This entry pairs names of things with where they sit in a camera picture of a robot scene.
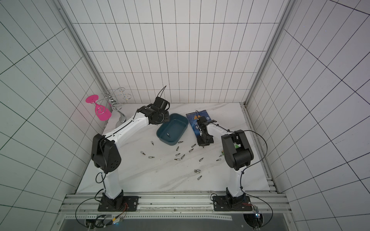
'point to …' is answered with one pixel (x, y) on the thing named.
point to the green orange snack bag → (222, 152)
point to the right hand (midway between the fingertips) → (198, 144)
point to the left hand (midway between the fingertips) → (164, 120)
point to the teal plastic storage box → (170, 133)
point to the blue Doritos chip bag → (193, 118)
